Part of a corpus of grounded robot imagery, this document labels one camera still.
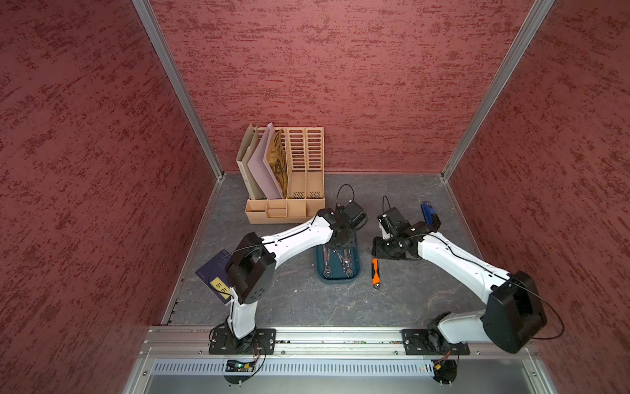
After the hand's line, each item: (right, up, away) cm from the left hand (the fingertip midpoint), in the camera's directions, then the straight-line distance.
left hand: (344, 247), depth 85 cm
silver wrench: (-6, -9, +2) cm, 11 cm away
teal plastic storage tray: (-2, -8, +5) cm, 10 cm away
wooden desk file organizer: (-16, +24, +32) cm, 43 cm away
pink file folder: (-31, +28, +2) cm, 42 cm away
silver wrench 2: (+1, -8, +4) cm, 9 cm away
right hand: (+12, -3, -1) cm, 12 cm away
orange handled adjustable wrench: (+12, -12, +2) cm, 17 cm away
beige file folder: (-35, +37, +3) cm, 51 cm away
